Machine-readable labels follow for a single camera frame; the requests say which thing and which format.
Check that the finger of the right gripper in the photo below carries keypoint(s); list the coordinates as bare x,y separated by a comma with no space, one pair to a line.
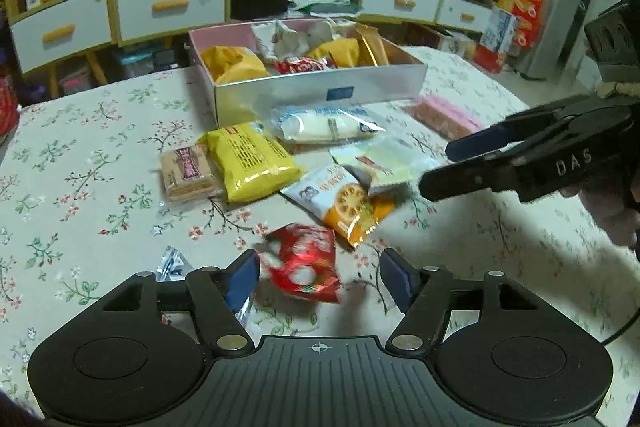
495,171
515,128

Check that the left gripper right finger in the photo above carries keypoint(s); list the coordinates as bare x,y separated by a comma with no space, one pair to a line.
423,296

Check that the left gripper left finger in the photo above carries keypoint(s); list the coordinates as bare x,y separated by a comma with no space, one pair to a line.
217,296

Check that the silver blue chocolate packet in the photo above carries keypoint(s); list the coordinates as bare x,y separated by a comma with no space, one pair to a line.
173,266

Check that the red snack packet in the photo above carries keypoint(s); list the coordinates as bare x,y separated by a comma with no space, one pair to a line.
301,262

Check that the gold snack bar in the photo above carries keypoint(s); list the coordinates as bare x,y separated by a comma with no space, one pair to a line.
371,45

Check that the white nut snack packet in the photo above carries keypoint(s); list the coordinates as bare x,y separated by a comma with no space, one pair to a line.
275,41

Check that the right hand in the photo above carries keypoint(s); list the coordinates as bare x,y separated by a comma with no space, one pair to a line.
613,203

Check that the pink wrapped snack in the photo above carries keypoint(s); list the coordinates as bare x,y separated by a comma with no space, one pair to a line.
448,120

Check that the white green snack packet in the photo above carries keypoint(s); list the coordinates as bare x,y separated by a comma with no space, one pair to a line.
383,164

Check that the brown cracker packet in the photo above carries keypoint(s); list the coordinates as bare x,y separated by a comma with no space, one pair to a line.
188,174

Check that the orange lotus chip packet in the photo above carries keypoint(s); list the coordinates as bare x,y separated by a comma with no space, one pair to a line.
334,196

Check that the yellow snack packet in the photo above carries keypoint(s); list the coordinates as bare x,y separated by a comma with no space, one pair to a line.
252,163

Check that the white blue bread packet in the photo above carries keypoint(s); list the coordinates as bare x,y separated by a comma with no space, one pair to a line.
323,125

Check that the floral tablecloth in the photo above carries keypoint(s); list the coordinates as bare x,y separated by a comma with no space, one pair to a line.
83,207

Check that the low white tv cabinet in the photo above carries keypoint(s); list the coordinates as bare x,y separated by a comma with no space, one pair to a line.
470,16

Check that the white packet with red print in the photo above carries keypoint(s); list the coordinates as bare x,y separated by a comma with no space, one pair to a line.
297,65

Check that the pink white storage box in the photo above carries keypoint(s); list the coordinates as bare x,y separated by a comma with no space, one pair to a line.
251,99

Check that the large yellow bag in box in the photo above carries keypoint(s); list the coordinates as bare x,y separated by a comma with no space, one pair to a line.
231,64

